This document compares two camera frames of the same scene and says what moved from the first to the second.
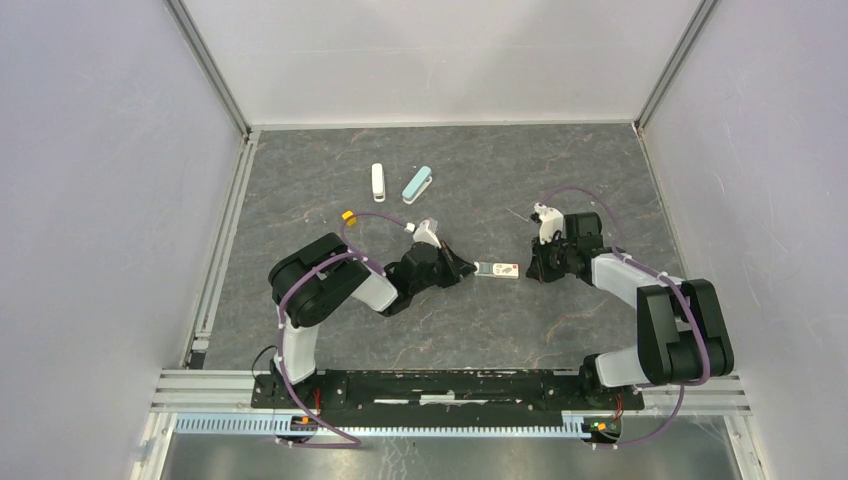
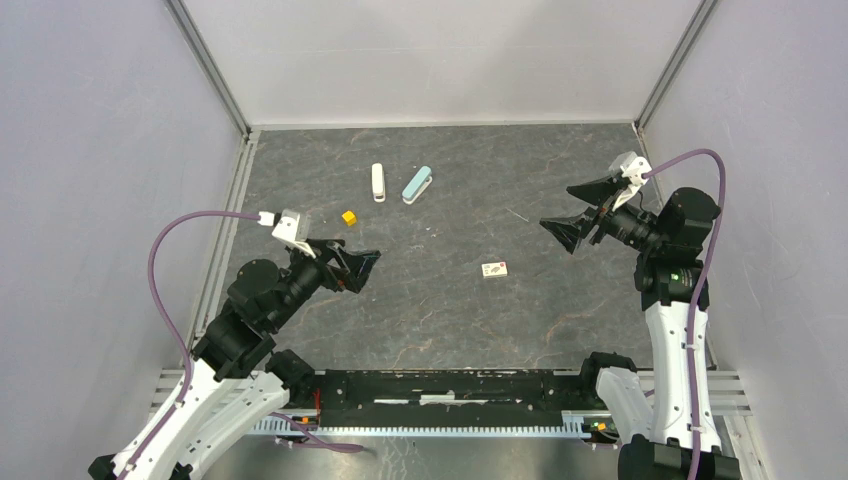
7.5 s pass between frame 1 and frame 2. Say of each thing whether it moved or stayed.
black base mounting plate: stayed
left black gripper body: moved
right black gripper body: moved
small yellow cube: stayed
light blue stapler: stayed
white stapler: stayed
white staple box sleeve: moved
